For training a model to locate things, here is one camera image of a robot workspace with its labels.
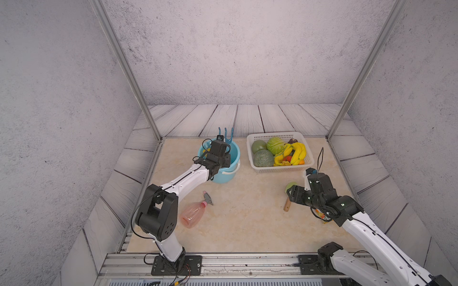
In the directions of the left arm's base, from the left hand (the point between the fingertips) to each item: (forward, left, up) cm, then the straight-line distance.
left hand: (227, 155), depth 91 cm
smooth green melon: (+13, -18, -6) cm, 23 cm away
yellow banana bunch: (+5, -39, -4) cm, 40 cm away
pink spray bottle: (-23, +17, -14) cm, 32 cm away
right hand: (-21, -28, 0) cm, 36 cm away
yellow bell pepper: (+4, -28, -10) cm, 30 cm away
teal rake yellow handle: (+6, 0, +5) cm, 8 cm away
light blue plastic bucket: (-10, +1, -3) cm, 10 cm away
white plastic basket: (+20, -42, -6) cm, 47 cm away
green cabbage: (+8, -26, -2) cm, 28 cm away
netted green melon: (+2, -19, -5) cm, 19 cm away
